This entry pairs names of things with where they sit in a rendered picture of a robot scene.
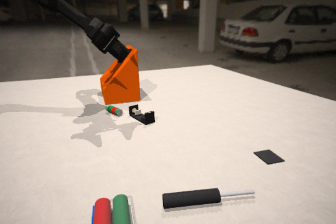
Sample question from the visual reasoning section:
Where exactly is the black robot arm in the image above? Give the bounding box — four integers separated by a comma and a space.
34, 0, 132, 63

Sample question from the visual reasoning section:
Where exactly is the green and red battery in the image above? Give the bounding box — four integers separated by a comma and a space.
106, 105, 123, 116

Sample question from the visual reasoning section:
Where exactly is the black-handled screwdriver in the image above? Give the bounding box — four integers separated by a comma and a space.
163, 188, 255, 209

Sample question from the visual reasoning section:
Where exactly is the black battery holder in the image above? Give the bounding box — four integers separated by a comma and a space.
129, 104, 155, 125

